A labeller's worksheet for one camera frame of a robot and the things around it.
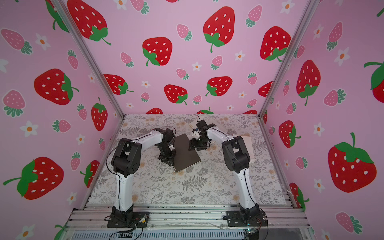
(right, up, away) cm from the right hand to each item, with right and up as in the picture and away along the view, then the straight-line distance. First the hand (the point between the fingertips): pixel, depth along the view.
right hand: (196, 149), depth 100 cm
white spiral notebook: (-2, +18, +16) cm, 24 cm away
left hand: (-13, -9, -5) cm, 17 cm away
